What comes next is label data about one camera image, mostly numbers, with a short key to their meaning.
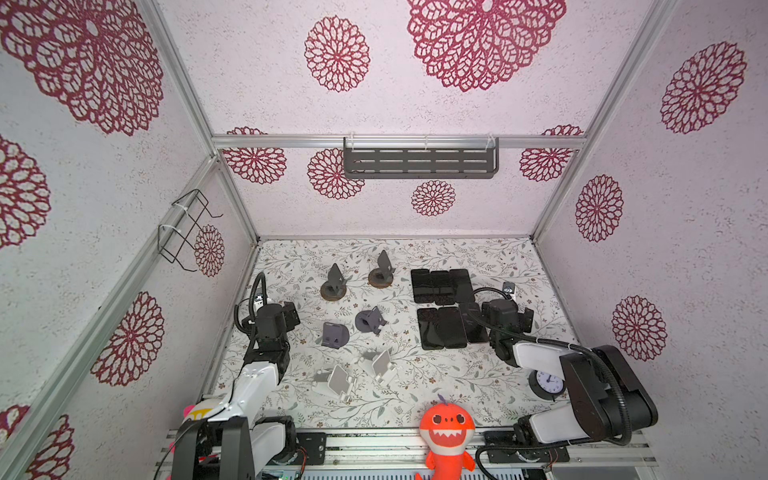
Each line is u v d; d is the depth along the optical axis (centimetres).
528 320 83
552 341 58
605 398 44
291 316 81
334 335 90
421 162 100
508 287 80
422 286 103
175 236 75
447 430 69
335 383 78
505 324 72
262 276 70
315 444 75
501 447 74
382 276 102
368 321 92
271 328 65
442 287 103
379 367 78
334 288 99
